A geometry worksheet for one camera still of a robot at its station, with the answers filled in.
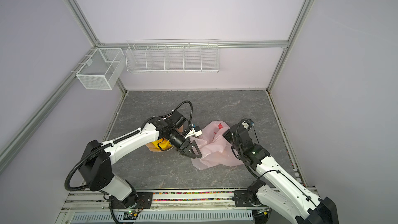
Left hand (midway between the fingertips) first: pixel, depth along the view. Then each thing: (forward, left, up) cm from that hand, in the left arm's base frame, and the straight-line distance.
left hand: (196, 159), depth 68 cm
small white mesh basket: (+55, +56, +9) cm, 79 cm away
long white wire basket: (+70, -3, +6) cm, 71 cm away
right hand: (+15, -16, -1) cm, 22 cm away
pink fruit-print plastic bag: (+3, -9, +2) cm, 10 cm away
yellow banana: (+6, +14, +5) cm, 16 cm away
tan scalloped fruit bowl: (+13, +24, -13) cm, 30 cm away
